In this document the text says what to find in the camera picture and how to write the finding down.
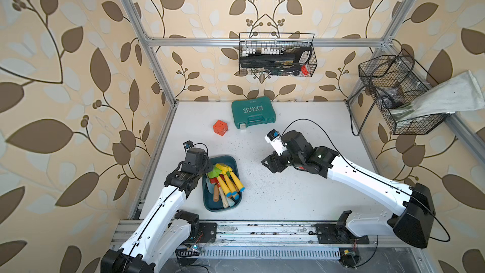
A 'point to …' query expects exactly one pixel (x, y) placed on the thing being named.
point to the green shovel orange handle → (213, 175)
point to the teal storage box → (209, 203)
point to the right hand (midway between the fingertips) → (268, 157)
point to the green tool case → (252, 112)
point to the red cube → (220, 127)
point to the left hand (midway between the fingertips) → (205, 159)
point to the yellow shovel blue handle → (224, 169)
